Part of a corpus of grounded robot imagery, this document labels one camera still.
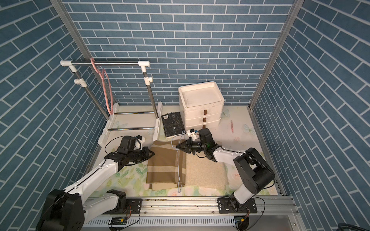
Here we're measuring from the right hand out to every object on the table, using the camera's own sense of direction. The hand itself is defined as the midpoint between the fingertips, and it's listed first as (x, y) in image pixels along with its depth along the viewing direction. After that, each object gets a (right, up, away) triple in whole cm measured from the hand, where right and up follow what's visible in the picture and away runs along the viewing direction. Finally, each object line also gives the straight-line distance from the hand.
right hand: (178, 147), depth 80 cm
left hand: (-13, -4, +4) cm, 14 cm away
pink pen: (+38, +10, +28) cm, 49 cm away
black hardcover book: (-6, +12, +25) cm, 29 cm away
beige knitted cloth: (+14, -16, +4) cm, 22 cm away
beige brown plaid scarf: (-7, -11, +2) cm, 13 cm away
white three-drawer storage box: (+13, +25, +9) cm, 29 cm away
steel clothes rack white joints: (-45, +14, +32) cm, 57 cm away
